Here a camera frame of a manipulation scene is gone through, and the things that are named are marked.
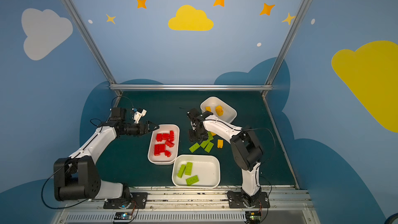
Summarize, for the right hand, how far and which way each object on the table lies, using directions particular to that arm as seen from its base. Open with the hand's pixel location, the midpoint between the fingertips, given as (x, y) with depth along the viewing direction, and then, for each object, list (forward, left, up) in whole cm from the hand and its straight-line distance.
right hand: (194, 139), depth 89 cm
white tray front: (-15, -8, -5) cm, 17 cm away
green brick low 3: (-1, -9, -7) cm, 11 cm away
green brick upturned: (-21, 0, -5) cm, 22 cm away
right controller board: (-35, -31, -8) cm, 47 cm away
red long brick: (+4, +15, -4) cm, 16 cm away
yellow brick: (0, -15, -4) cm, 16 cm away
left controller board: (-38, +30, -6) cm, 49 cm away
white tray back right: (+23, -23, -5) cm, 33 cm away
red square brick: (-2, +15, -3) cm, 16 cm away
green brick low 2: (0, -5, -6) cm, 8 cm away
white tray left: (-11, +18, -6) cm, 22 cm away
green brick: (-16, +2, -5) cm, 16 cm away
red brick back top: (+3, +19, -4) cm, 19 cm away
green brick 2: (-17, +6, -4) cm, 18 cm away
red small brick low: (-8, +15, -4) cm, 18 cm away
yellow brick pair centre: (+25, -15, -4) cm, 30 cm away
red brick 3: (-6, +22, -4) cm, 23 cm away
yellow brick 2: (+27, -8, -5) cm, 29 cm away
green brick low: (-2, 0, -7) cm, 7 cm away
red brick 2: (-5, +18, -4) cm, 19 cm away
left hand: (+1, +22, +8) cm, 24 cm away
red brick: (+2, +22, -3) cm, 22 cm away
